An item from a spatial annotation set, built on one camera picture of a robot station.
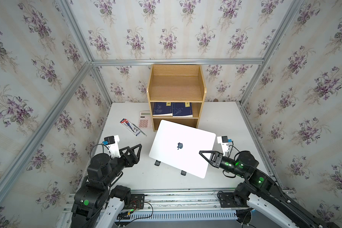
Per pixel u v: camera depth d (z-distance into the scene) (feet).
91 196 1.36
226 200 2.40
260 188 1.66
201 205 2.39
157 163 2.82
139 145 1.99
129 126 3.40
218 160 1.88
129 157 1.79
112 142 1.73
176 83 2.90
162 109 3.03
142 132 3.32
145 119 3.51
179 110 3.02
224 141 2.02
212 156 1.98
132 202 2.37
